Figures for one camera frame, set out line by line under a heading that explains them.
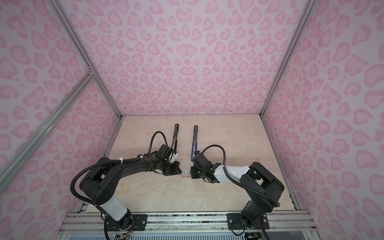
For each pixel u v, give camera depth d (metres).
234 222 0.73
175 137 1.06
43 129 0.63
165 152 0.75
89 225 0.74
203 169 0.69
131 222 0.71
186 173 0.89
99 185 0.46
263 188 0.45
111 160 0.52
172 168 0.80
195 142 1.03
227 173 0.53
